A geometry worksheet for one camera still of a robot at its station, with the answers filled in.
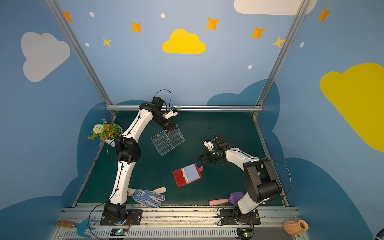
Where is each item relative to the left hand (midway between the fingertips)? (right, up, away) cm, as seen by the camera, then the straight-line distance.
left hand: (172, 123), depth 99 cm
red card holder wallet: (+11, -31, -11) cm, 35 cm away
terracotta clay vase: (+60, -48, -34) cm, 83 cm away
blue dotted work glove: (-10, -42, -19) cm, 47 cm away
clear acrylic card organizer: (-6, -12, -1) cm, 13 cm away
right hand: (+19, -21, -10) cm, 30 cm away
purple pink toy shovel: (+36, -41, -20) cm, 58 cm away
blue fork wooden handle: (-41, -51, -28) cm, 71 cm away
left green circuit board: (-22, -53, -29) cm, 64 cm away
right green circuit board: (+39, -54, -28) cm, 72 cm away
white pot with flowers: (-38, -5, -11) cm, 40 cm away
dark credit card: (0, -2, -10) cm, 10 cm away
